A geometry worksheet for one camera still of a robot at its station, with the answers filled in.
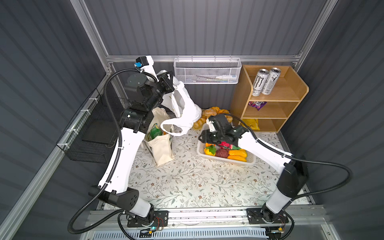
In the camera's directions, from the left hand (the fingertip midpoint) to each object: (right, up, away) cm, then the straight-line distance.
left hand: (173, 70), depth 57 cm
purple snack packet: (+50, -7, +42) cm, 66 cm away
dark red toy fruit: (+25, -38, +34) cm, 57 cm away
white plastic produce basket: (+12, -38, +30) cm, 50 cm away
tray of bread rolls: (+18, -11, +54) cm, 58 cm away
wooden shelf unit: (+60, -11, +42) cm, 75 cm away
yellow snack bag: (+51, -19, +52) cm, 75 cm away
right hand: (+13, -29, +24) cm, 40 cm away
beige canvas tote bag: (-11, -34, +29) cm, 46 cm away
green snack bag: (-19, -25, +44) cm, 54 cm away
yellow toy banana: (+36, -39, +34) cm, 63 cm away
